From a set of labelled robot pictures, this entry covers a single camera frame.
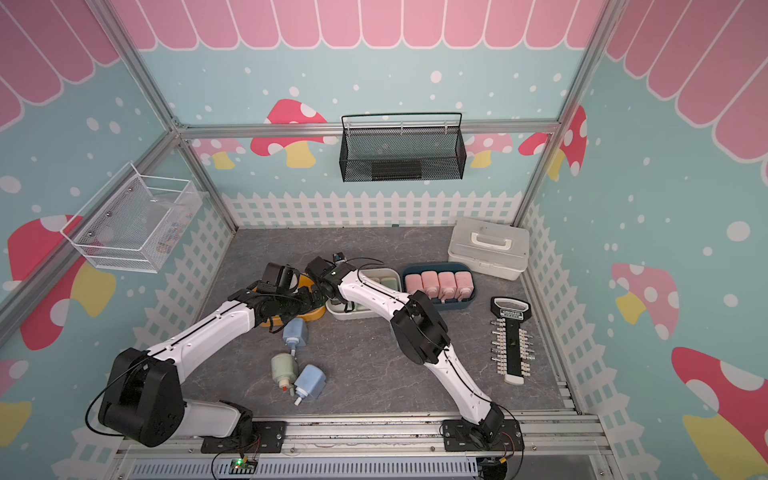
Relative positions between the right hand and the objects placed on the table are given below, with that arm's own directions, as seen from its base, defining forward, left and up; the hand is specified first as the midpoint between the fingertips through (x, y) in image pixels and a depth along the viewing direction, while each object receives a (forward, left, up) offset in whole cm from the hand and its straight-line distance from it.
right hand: (350, 290), depth 96 cm
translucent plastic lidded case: (+12, -46, +6) cm, 48 cm away
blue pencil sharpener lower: (-29, +8, +2) cm, 30 cm away
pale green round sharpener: (-26, +15, +3) cm, 30 cm away
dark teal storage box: (-3, -33, -5) cm, 34 cm away
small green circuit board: (-46, +24, -8) cm, 52 cm away
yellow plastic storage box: (-8, +9, +18) cm, 22 cm away
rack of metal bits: (-17, -50, -6) cm, 53 cm away
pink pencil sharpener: (+2, -20, +1) cm, 21 cm away
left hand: (-8, +9, +4) cm, 13 cm away
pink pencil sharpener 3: (0, -31, +2) cm, 32 cm away
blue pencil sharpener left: (-16, +14, +2) cm, 21 cm away
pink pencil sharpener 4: (+1, -37, +2) cm, 37 cm away
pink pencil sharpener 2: (0, -26, +2) cm, 26 cm away
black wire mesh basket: (+34, -18, +30) cm, 49 cm away
